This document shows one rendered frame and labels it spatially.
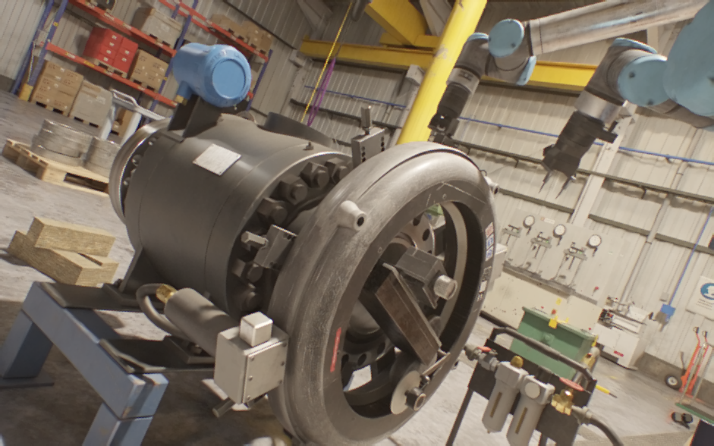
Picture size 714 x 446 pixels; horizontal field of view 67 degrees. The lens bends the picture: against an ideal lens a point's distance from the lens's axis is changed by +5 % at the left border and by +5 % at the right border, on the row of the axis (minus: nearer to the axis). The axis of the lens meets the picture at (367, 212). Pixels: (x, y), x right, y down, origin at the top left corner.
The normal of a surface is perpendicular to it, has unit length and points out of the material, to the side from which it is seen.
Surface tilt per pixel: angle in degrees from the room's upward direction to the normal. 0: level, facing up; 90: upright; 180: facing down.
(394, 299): 90
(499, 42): 93
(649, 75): 115
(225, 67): 90
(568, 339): 90
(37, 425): 0
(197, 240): 104
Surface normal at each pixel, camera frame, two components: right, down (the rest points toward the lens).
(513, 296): -0.74, -0.31
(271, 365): 0.74, 0.31
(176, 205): -0.57, -0.19
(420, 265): -0.35, -0.58
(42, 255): -0.35, -0.15
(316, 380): 0.52, 0.37
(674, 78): -0.95, -0.31
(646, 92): -0.18, 0.37
